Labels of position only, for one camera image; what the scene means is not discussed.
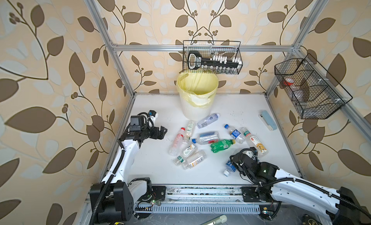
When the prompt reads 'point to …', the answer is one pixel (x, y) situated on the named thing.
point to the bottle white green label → (188, 151)
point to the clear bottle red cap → (176, 144)
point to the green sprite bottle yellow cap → (221, 145)
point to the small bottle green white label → (190, 126)
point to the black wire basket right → (314, 93)
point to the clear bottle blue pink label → (207, 138)
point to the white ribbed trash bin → (193, 112)
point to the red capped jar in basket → (289, 81)
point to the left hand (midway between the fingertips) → (156, 127)
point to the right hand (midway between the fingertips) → (230, 159)
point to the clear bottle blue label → (235, 134)
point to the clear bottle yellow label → (195, 159)
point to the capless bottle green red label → (254, 143)
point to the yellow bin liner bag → (201, 88)
